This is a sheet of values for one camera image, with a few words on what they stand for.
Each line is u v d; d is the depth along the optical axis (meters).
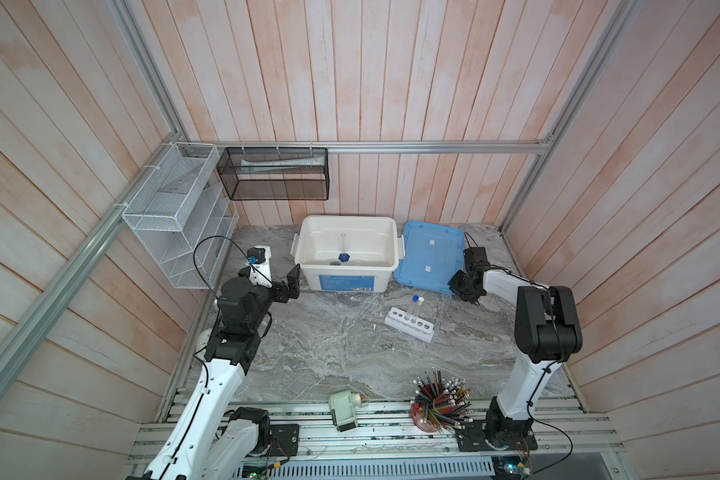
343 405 0.75
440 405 0.67
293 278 0.66
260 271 0.59
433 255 1.13
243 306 0.54
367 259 1.11
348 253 1.11
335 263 1.07
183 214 0.73
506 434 0.68
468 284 0.78
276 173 1.08
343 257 1.11
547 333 0.52
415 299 0.82
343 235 1.02
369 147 0.96
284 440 0.73
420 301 0.82
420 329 0.89
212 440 0.45
